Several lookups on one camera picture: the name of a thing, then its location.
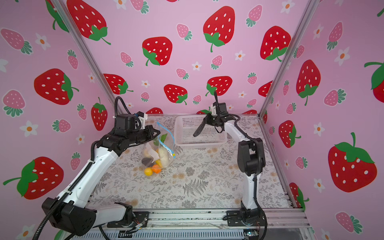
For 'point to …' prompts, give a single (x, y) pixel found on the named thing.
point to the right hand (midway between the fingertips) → (203, 118)
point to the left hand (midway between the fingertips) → (161, 130)
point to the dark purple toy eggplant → (200, 128)
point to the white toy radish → (164, 153)
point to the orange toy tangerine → (156, 169)
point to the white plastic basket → (186, 125)
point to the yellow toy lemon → (148, 171)
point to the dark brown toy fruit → (148, 162)
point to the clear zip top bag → (151, 150)
